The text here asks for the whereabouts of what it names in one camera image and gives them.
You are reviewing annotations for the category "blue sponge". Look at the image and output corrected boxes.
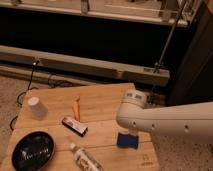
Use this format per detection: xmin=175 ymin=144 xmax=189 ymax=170
xmin=117 ymin=132 xmax=139 ymax=149

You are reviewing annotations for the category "metal rod stand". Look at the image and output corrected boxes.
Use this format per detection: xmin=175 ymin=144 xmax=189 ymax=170
xmin=153 ymin=0 xmax=187 ymax=73

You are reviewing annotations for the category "grey metal rail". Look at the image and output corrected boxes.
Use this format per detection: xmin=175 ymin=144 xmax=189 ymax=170
xmin=0 ymin=45 xmax=170 ymax=87

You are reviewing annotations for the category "black cable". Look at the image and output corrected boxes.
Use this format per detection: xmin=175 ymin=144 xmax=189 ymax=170
xmin=9 ymin=60 xmax=40 ymax=132

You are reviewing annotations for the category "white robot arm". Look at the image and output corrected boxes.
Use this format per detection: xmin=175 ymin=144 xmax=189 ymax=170
xmin=116 ymin=89 xmax=213 ymax=137

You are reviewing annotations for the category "clear plastic bottle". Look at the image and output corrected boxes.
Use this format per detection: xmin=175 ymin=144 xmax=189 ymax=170
xmin=70 ymin=143 xmax=104 ymax=171

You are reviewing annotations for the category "white plastic cup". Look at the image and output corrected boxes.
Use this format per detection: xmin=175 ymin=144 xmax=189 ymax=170
xmin=27 ymin=97 xmax=48 ymax=119

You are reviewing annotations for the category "black round plate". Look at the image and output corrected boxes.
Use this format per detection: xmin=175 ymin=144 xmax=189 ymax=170
xmin=11 ymin=131 xmax=55 ymax=171

